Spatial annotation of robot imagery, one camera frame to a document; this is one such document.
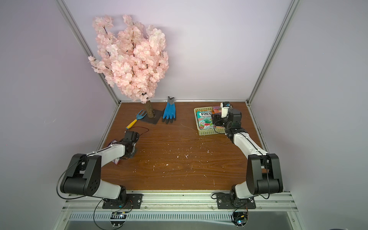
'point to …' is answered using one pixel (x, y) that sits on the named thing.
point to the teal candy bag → (204, 119)
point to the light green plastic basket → (221, 130)
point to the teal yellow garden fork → (138, 117)
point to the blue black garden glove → (169, 114)
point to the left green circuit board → (117, 219)
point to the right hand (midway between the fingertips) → (218, 111)
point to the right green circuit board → (240, 218)
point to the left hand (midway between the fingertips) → (126, 149)
